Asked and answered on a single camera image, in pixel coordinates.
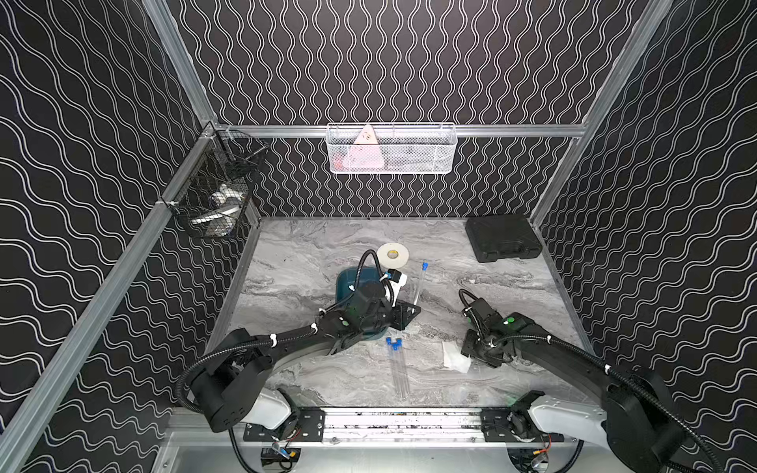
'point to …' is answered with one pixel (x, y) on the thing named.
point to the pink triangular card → (365, 151)
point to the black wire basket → (215, 199)
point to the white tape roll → (392, 255)
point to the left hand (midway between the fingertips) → (420, 305)
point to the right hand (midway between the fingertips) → (469, 352)
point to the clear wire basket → (391, 148)
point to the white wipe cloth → (453, 359)
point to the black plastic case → (503, 237)
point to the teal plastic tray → (346, 277)
